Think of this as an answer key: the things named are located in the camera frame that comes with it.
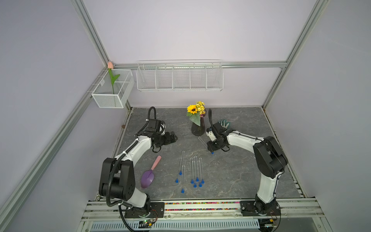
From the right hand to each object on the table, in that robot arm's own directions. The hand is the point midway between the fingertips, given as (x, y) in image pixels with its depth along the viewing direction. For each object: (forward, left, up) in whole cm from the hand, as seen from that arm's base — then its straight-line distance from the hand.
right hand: (211, 145), depth 97 cm
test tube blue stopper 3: (-23, +13, -1) cm, 26 cm away
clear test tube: (+4, +6, 0) cm, 7 cm away
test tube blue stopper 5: (-10, +11, -1) cm, 14 cm away
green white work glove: (+19, -12, 0) cm, 22 cm away
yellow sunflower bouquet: (+10, +11, +23) cm, 27 cm away
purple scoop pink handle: (-21, +39, +1) cm, 44 cm away
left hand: (-1, +25, +9) cm, 27 cm away
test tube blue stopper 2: (-21, +18, -1) cm, 28 cm away
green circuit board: (-43, +37, -3) cm, 57 cm away
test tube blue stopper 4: (-25, +11, -2) cm, 27 cm away
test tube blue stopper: (-13, +20, -1) cm, 24 cm away
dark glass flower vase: (+11, +9, +3) cm, 15 cm away
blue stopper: (-5, -1, -1) cm, 5 cm away
